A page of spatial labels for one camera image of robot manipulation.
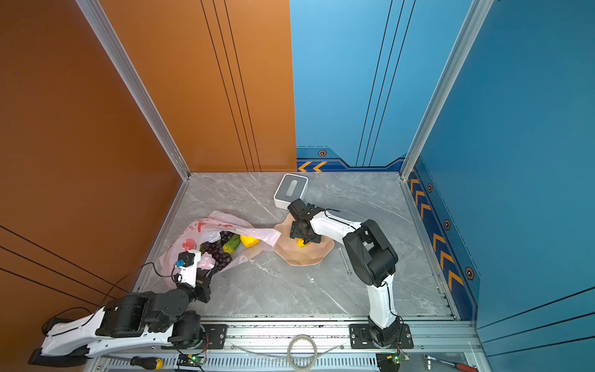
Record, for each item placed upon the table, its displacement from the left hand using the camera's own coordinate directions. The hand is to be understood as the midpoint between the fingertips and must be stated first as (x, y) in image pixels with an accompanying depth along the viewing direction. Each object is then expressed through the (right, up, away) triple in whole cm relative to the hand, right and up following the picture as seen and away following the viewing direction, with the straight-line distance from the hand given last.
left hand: (219, 266), depth 69 cm
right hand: (+25, +5, +27) cm, 37 cm away
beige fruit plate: (+19, -1, +22) cm, 30 cm away
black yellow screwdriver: (-23, -28, -1) cm, 36 cm away
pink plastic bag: (-7, +10, +7) cm, 14 cm away
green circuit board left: (-10, -30, +2) cm, 31 cm away
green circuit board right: (+52, -30, +1) cm, 60 cm away
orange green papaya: (-3, +2, +22) cm, 22 cm away
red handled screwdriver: (+72, -29, -1) cm, 78 cm away
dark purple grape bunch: (-8, +1, +16) cm, 18 cm away
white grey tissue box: (+20, +25, +42) cm, 53 cm away
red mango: (+24, +2, +22) cm, 33 cm away
